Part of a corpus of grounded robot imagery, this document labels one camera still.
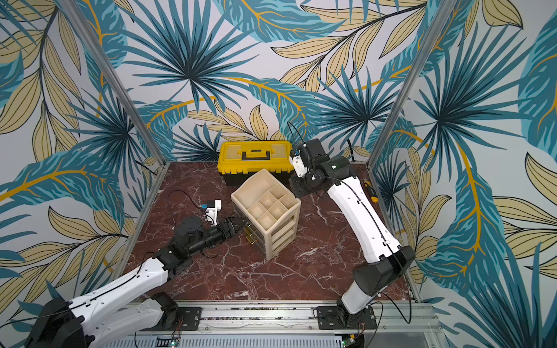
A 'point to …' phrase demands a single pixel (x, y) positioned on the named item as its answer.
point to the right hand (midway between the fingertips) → (299, 185)
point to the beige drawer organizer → (271, 210)
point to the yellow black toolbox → (240, 160)
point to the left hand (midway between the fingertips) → (246, 225)
